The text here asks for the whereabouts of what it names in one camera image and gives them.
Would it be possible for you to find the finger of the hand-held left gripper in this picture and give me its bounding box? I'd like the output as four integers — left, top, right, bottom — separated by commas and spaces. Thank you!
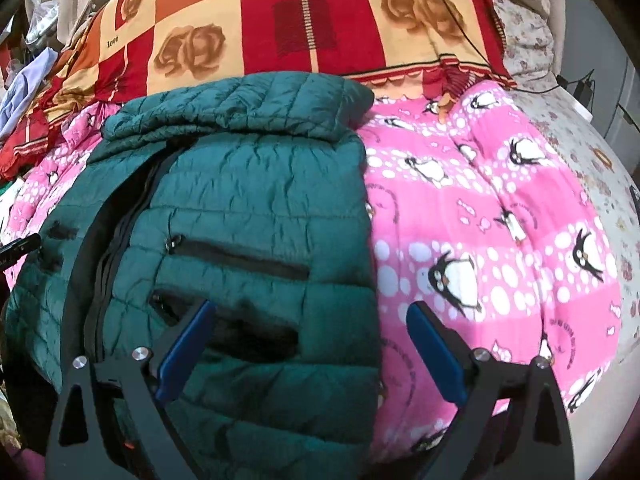
0, 234, 42, 267

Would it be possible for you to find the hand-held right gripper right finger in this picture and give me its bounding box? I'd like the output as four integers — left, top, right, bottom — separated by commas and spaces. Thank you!
406, 301, 576, 480

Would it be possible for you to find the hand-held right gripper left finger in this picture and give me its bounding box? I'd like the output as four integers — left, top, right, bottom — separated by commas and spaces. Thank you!
45, 299, 217, 480

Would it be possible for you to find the green quilted puffer jacket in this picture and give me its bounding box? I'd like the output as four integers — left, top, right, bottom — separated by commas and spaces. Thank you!
2, 71, 383, 480

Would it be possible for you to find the red cloth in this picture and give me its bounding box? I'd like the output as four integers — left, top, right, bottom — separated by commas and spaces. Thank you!
0, 110, 56, 181

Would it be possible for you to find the pink penguin print blanket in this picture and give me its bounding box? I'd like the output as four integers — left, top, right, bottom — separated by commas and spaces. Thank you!
0, 80, 623, 461

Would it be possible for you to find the lavender cloth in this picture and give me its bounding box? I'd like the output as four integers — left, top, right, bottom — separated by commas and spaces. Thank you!
0, 47, 58, 141

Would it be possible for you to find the black charger adapter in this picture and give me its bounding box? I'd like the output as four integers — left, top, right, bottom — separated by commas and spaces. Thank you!
556, 72, 597, 107

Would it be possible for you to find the checkered rose print quilt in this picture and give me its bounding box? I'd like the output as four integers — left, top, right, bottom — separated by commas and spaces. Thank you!
47, 0, 513, 111

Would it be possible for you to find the grey cabinet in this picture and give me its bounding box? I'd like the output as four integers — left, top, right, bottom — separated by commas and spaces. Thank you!
562, 0, 640, 148

